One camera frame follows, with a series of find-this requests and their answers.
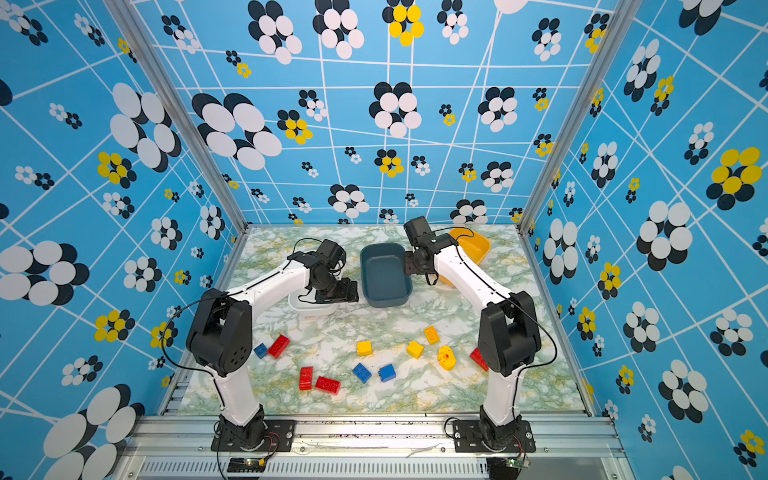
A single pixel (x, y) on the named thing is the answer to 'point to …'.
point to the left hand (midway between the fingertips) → (350, 297)
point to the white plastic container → (314, 308)
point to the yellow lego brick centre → (364, 348)
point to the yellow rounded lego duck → (446, 358)
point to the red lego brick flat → (328, 385)
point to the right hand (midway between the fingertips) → (418, 265)
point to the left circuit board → (246, 465)
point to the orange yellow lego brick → (432, 335)
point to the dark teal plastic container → (384, 276)
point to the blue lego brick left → (362, 372)
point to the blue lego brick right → (386, 373)
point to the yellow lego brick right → (415, 349)
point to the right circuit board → (504, 468)
